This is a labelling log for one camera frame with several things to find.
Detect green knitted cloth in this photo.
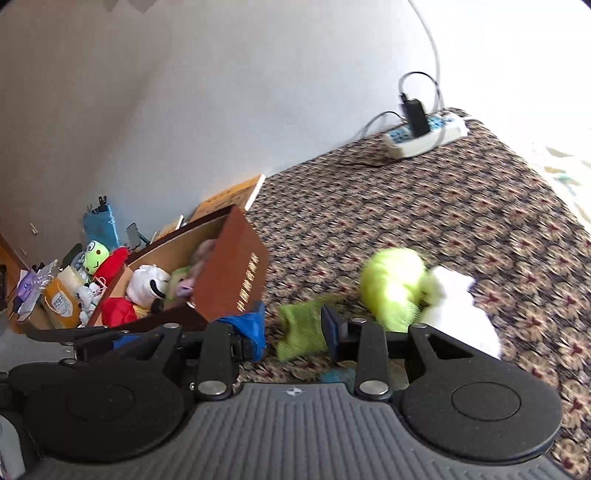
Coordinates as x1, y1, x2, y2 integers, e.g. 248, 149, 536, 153
276, 295, 345, 362

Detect pink plush toy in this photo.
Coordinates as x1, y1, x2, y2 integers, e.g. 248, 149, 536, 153
175, 239, 216, 298

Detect white plastic bag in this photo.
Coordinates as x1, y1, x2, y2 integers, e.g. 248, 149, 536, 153
416, 266, 502, 359

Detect yellow-green mesh bath sponge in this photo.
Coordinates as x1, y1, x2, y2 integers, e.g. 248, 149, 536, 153
359, 248, 426, 333

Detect red cloth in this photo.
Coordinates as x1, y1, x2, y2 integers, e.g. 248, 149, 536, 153
100, 297, 138, 328

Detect small white toy figure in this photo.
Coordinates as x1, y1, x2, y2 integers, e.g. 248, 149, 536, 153
76, 278, 106, 326

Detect yellow paper bag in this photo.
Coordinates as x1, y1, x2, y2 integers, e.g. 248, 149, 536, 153
43, 266, 82, 329

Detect red plush toy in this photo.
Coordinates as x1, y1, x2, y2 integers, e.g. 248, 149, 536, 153
93, 247, 129, 287

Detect brown cardboard box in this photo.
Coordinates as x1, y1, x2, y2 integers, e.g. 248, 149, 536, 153
102, 206, 270, 332

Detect white snoopy plush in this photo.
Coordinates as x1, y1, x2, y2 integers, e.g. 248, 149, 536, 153
125, 265, 171, 309

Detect purple plastic wrapping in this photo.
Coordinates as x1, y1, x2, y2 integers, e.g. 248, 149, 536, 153
12, 260, 59, 322

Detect green smiling plush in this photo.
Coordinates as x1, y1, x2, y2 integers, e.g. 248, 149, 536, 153
164, 266, 195, 309

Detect green frog plush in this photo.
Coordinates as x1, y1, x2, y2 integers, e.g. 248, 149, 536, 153
83, 240, 110, 276

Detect phone on stand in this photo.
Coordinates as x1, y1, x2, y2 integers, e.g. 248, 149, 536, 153
126, 222, 150, 252

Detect blue pouch with clips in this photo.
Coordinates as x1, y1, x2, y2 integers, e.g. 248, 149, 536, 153
82, 196, 120, 251

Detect red cartoon picture book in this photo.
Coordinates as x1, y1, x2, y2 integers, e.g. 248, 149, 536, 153
151, 215, 184, 242

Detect yellow book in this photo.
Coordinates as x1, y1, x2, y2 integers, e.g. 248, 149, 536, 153
190, 174, 266, 222

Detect patterned floral tablecloth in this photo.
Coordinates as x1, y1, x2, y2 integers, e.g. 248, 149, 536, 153
247, 119, 590, 479

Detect black power adapter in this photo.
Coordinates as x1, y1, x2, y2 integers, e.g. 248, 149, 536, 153
400, 93, 431, 138

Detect white power strip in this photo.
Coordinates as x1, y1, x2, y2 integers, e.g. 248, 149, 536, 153
382, 109, 470, 160

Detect light patterned bedsheet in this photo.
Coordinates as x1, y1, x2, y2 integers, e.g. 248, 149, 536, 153
544, 147, 590, 231

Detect black charger cable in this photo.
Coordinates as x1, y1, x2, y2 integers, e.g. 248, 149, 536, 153
338, 0, 447, 168

